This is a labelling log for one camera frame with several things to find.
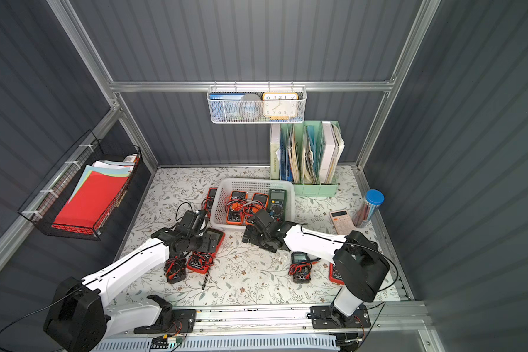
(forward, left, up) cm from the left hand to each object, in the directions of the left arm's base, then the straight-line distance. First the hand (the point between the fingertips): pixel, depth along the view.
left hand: (204, 240), depth 85 cm
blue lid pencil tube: (+10, -66, +13) cm, 68 cm away
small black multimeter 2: (-10, +10, -4) cm, 15 cm away
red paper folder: (0, +29, +25) cm, 38 cm away
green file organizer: (+33, -43, +15) cm, 56 cm away
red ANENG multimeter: (-7, 0, -5) cm, 8 cm away
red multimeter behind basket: (+19, +3, -2) cm, 19 cm away
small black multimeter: (-10, -38, -2) cm, 39 cm away
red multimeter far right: (-13, -50, -4) cm, 52 cm away
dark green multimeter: (+18, -30, -2) cm, 35 cm away
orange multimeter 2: (+19, -22, -1) cm, 29 cm away
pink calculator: (+11, -58, -5) cm, 60 cm away
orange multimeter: (+18, -10, -3) cm, 21 cm away
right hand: (+1, -20, 0) cm, 20 cm away
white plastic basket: (+33, -17, -7) cm, 38 cm away
